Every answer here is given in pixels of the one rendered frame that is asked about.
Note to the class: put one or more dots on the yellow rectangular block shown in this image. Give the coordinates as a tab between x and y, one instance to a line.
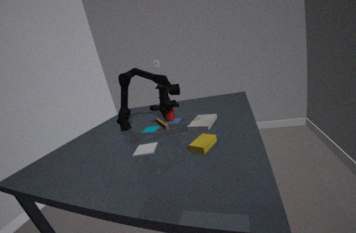
203	143

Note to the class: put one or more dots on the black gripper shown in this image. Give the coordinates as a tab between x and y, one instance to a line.
162	109

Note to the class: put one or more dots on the tan wooden plank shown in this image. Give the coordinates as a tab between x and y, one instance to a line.
163	124

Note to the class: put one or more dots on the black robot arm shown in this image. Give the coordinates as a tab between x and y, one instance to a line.
165	88

